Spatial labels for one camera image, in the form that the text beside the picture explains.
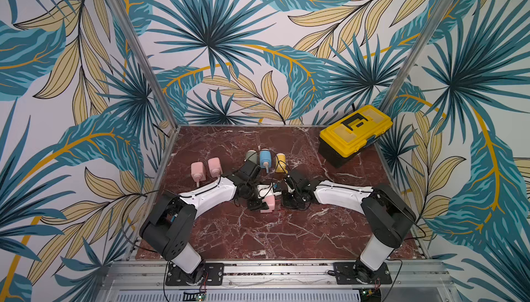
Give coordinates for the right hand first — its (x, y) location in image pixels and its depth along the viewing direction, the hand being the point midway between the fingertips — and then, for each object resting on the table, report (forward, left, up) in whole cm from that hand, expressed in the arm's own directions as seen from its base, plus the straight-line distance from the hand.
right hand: (281, 203), depth 90 cm
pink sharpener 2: (+13, +37, +6) cm, 39 cm away
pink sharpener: (+16, +30, +6) cm, 34 cm away
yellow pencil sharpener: (+23, -2, -3) cm, 23 cm away
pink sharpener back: (-3, +5, +11) cm, 12 cm away
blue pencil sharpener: (+20, +6, +6) cm, 21 cm away
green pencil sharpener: (+21, +12, +7) cm, 25 cm away
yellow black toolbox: (+22, -29, +16) cm, 40 cm away
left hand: (-1, +8, +4) cm, 9 cm away
